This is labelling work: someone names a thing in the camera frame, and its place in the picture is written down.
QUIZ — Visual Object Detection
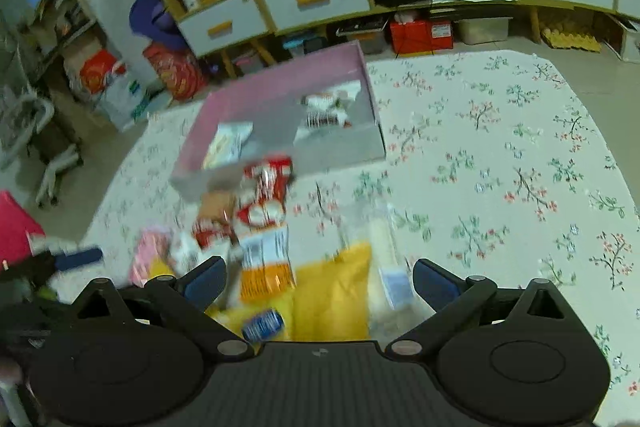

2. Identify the clear cracker sleeve pack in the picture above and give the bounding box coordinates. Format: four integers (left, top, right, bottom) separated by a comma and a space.
338, 199, 431, 346

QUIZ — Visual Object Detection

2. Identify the pink floral candy packet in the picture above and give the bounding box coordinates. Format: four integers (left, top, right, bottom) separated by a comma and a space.
128, 227, 175, 287

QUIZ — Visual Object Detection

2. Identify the yellow blue biscuit packet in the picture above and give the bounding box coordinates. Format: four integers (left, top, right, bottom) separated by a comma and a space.
241, 308, 285, 343

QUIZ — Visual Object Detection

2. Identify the orange white snack packet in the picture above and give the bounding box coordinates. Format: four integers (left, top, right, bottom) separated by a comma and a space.
238, 199, 295, 303

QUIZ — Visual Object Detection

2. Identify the large yellow snack bag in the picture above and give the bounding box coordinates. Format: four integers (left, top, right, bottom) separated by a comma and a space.
206, 243, 371, 343

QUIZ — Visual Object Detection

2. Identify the red white snack packet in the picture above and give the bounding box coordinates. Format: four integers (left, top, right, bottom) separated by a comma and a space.
239, 156, 293, 208

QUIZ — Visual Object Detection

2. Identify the floral white mat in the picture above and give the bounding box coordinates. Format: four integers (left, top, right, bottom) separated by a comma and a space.
79, 50, 640, 423

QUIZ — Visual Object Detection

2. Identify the pale yellow white packet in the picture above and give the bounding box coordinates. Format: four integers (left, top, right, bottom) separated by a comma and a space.
202, 122, 253, 169

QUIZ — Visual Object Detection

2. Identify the pink cardboard box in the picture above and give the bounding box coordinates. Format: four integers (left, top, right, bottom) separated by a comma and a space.
170, 42, 386, 202

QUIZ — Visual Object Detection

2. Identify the red printed gift bag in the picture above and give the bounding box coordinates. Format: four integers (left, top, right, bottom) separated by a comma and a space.
142, 42, 207, 102

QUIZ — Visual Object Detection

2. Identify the white black snack packet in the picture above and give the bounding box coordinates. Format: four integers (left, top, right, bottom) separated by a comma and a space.
294, 80, 361, 142

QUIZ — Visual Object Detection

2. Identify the white rice sack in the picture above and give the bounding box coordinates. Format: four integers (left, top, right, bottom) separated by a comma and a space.
64, 49, 151, 132

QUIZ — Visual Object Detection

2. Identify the red cardboard box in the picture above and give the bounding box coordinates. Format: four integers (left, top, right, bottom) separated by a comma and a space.
390, 20, 454, 55

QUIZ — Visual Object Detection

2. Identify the yellow egg tray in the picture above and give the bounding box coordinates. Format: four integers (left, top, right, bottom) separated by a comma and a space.
541, 20, 601, 53

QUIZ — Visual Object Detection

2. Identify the purple plush toy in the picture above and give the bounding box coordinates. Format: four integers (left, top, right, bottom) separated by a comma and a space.
129, 0, 189, 51

